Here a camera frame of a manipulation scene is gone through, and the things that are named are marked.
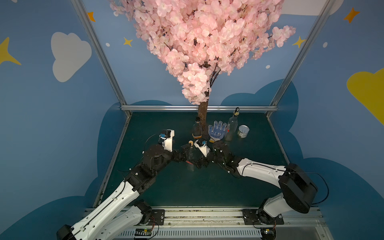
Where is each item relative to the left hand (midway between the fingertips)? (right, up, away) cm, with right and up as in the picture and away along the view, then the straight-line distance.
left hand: (182, 140), depth 70 cm
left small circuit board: (-20, -46, +3) cm, 50 cm away
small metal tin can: (+40, +4, +35) cm, 53 cm away
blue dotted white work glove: (+23, +2, +41) cm, 47 cm away
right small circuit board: (+42, -47, +4) cm, 63 cm away
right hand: (+7, -7, +13) cm, 16 cm away
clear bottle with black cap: (+7, +5, +18) cm, 20 cm away
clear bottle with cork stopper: (+5, -11, +9) cm, 14 cm away
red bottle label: (+3, -13, +10) cm, 17 cm away
